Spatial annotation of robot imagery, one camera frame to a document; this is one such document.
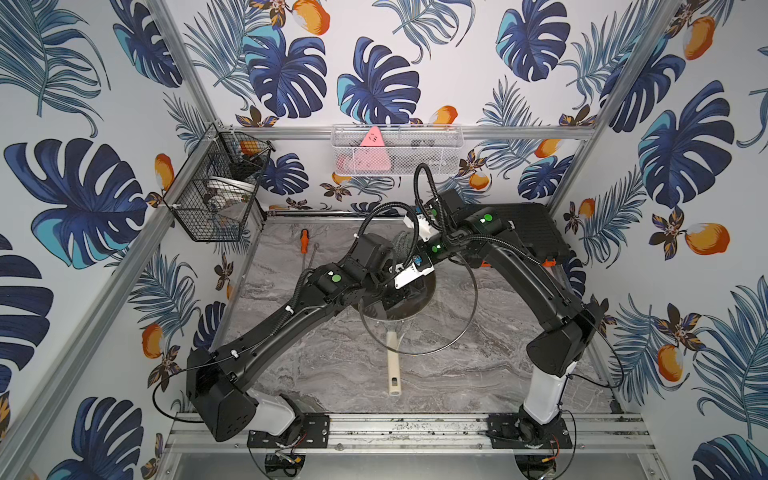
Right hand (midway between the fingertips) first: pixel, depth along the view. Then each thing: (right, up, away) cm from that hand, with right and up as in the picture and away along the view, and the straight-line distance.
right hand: (414, 255), depth 78 cm
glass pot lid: (+8, -20, +17) cm, 28 cm away
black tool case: (+47, +10, +32) cm, 58 cm away
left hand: (-1, -5, -7) cm, 9 cm away
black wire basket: (-56, +17, +5) cm, 59 cm away
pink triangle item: (-12, +30, +12) cm, 35 cm away
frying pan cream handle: (-6, -27, -4) cm, 28 cm away
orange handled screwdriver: (-38, +4, +35) cm, 52 cm away
